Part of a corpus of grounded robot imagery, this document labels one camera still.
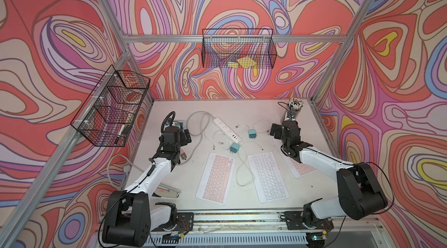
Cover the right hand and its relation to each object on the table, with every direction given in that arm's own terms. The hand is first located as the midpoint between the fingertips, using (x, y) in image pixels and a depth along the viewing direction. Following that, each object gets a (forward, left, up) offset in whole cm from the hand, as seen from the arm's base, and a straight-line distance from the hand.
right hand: (283, 129), depth 91 cm
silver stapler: (-27, +60, -9) cm, 66 cm away
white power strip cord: (+5, +48, -10) cm, 50 cm away
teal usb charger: (-5, +26, -9) cm, 28 cm away
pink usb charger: (-9, +54, -7) cm, 55 cm away
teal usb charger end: (+4, +15, -10) cm, 18 cm away
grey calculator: (-6, +51, +16) cm, 54 cm away
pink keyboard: (-24, +37, -11) cm, 45 cm away
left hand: (-2, +55, +3) cm, 55 cm away
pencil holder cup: (+11, -7, +6) cm, 14 cm away
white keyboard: (-24, +10, -11) cm, 28 cm away
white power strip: (+6, +30, -8) cm, 32 cm away
